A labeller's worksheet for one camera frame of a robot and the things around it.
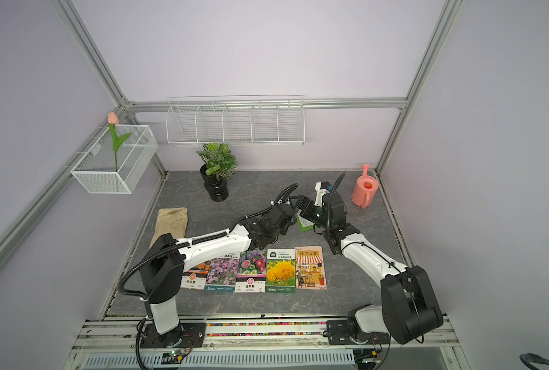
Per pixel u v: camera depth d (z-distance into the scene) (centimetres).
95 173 72
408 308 42
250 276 87
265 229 64
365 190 99
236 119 100
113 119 83
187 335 73
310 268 87
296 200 75
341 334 74
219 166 87
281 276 86
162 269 46
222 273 87
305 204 75
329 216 64
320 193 77
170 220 102
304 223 77
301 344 74
